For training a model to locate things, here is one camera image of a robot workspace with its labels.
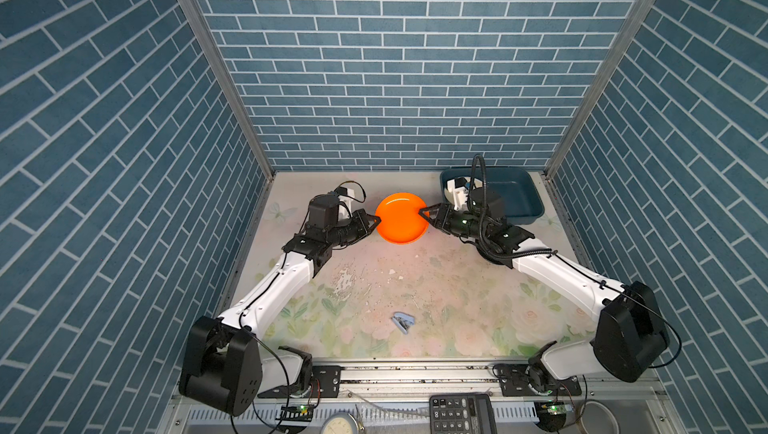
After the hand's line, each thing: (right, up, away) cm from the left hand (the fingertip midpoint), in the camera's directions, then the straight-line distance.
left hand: (382, 219), depth 79 cm
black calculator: (+19, -44, -11) cm, 49 cm away
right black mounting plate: (+34, -40, -6) cm, 52 cm away
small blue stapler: (+6, -29, +3) cm, 29 cm away
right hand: (+9, +3, -2) cm, 10 cm away
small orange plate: (+5, -1, 0) cm, 5 cm away
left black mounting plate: (-14, -40, -7) cm, 43 cm away
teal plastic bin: (+53, +10, +36) cm, 65 cm away
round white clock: (-9, -44, -14) cm, 47 cm away
